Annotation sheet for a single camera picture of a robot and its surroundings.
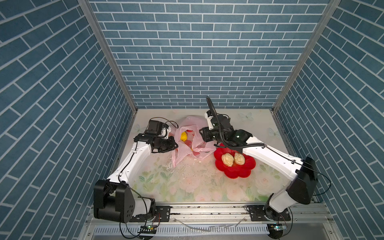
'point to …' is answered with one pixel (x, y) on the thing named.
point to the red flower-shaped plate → (236, 170)
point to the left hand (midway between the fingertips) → (177, 145)
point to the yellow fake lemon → (183, 136)
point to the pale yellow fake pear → (239, 158)
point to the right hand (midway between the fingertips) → (200, 128)
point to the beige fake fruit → (227, 159)
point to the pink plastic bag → (189, 140)
